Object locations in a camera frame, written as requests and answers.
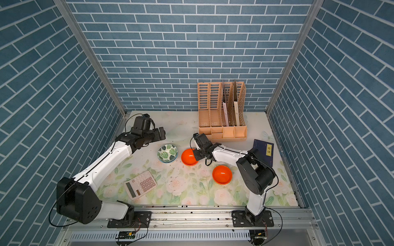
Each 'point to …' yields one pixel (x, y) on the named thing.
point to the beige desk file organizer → (221, 110)
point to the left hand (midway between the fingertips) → (162, 133)
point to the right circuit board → (257, 236)
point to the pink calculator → (140, 184)
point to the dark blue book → (265, 149)
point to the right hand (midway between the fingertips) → (198, 152)
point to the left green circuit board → (126, 234)
